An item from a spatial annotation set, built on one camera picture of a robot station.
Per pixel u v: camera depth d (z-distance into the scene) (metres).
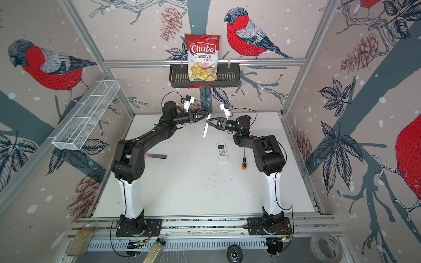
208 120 0.82
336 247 0.66
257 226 0.73
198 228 0.74
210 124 0.84
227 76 0.94
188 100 0.83
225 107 0.83
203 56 0.83
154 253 0.65
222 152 0.98
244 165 0.92
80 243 0.67
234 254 0.59
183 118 0.80
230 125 0.83
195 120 0.78
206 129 0.83
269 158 0.57
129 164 0.54
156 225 0.74
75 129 0.74
